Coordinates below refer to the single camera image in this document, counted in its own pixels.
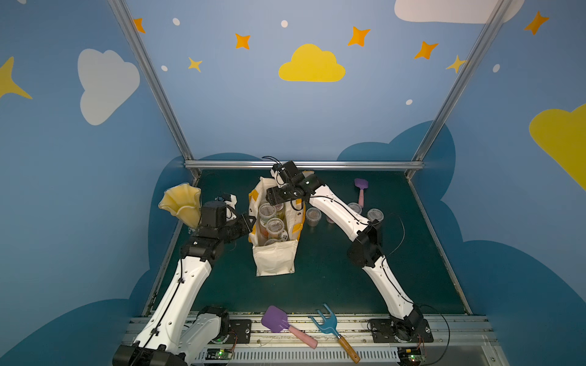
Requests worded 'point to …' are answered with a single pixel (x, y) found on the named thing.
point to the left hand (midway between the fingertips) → (260, 217)
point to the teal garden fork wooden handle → (330, 325)
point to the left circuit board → (218, 354)
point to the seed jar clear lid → (375, 213)
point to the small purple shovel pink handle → (361, 184)
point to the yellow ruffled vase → (184, 201)
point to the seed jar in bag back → (280, 210)
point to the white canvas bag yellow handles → (278, 256)
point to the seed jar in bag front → (275, 226)
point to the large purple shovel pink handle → (276, 320)
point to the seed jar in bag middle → (266, 211)
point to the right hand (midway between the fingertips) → (278, 192)
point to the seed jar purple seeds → (330, 221)
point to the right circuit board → (410, 356)
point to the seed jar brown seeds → (313, 216)
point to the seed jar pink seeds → (355, 206)
